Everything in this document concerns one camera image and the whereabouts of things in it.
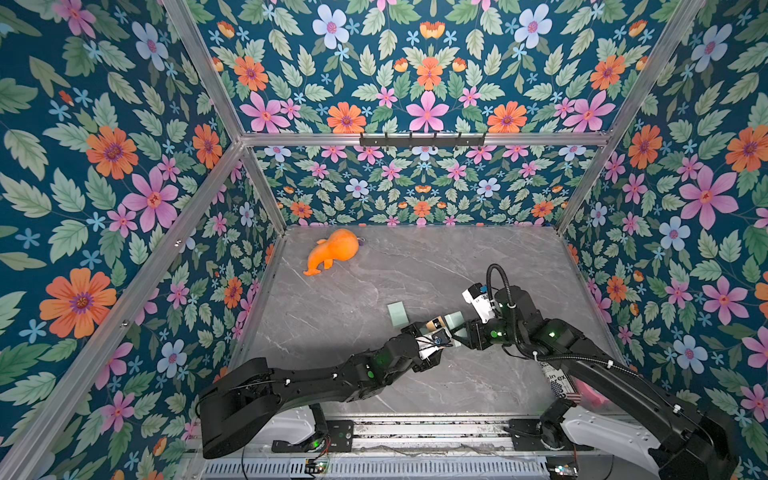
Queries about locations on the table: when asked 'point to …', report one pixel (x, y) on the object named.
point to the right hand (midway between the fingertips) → (460, 325)
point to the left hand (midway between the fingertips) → (436, 332)
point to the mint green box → (398, 314)
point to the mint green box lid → (459, 329)
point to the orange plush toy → (340, 245)
